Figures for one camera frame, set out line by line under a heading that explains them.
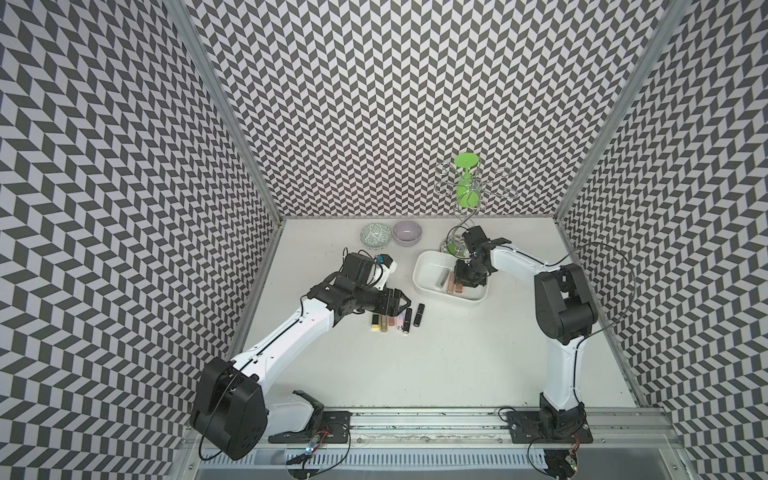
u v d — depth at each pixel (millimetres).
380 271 665
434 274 1038
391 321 910
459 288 959
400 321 906
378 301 696
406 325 893
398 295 707
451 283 981
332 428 731
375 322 894
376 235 1118
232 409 394
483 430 745
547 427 659
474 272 850
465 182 845
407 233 1098
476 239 821
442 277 1006
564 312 535
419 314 915
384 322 906
